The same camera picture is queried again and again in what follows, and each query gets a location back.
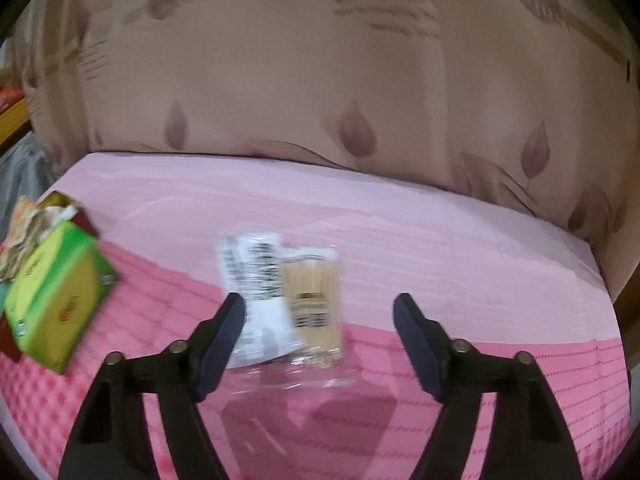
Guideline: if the orange polka dot towel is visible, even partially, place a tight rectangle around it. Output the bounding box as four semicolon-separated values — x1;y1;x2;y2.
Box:
1;196;80;283

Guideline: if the gold metal tin box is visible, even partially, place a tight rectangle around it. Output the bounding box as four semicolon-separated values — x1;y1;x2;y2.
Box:
0;190;101;366

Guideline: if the green tissue box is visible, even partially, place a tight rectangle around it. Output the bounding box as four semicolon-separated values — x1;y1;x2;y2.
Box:
3;220;121;376

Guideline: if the pink checkered table cloth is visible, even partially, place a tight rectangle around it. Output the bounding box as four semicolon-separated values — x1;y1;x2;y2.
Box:
1;153;630;479

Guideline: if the white packet in clear bag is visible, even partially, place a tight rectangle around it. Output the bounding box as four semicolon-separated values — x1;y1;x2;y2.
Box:
217;232;302;370

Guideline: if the cotton swabs bag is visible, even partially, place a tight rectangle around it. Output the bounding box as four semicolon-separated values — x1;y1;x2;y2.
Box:
228;245;356;394

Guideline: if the grey blue plastic cover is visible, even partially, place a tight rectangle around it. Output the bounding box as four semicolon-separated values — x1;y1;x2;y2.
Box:
0;131;55;240

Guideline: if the beige leaf print curtain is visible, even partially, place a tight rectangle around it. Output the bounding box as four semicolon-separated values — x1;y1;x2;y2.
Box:
6;0;639;295

